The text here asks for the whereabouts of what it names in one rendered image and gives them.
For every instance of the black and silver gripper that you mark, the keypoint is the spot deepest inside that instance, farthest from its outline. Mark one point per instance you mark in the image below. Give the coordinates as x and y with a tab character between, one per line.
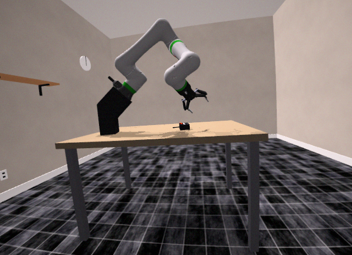
191	95

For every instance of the black power strip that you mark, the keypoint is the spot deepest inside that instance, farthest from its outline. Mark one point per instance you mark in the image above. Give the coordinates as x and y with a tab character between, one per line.
183	126

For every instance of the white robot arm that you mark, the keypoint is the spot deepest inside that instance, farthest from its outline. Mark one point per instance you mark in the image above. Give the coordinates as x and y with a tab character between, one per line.
174	76

